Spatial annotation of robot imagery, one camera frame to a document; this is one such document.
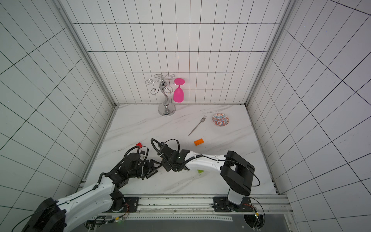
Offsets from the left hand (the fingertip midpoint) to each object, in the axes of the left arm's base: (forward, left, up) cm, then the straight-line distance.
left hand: (159, 169), depth 81 cm
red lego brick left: (+17, +16, -4) cm, 24 cm away
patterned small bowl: (+39, -41, -3) cm, 57 cm away
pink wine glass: (+49, -9, +13) cm, 52 cm away
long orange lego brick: (+20, -24, -5) cm, 32 cm away
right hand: (+7, -5, -1) cm, 8 cm away
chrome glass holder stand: (+51, +2, -5) cm, 51 cm away
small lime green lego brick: (0, -24, -3) cm, 24 cm away
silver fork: (+40, -28, -5) cm, 48 cm away
